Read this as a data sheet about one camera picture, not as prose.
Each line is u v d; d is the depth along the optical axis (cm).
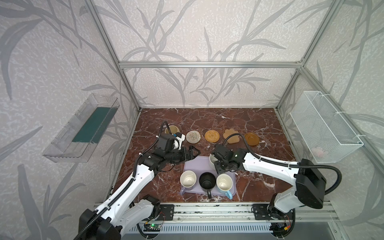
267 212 74
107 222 38
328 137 61
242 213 75
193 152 69
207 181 83
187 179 83
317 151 73
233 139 96
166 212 73
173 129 101
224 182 82
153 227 71
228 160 61
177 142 63
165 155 58
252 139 102
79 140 63
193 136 102
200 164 89
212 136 104
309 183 42
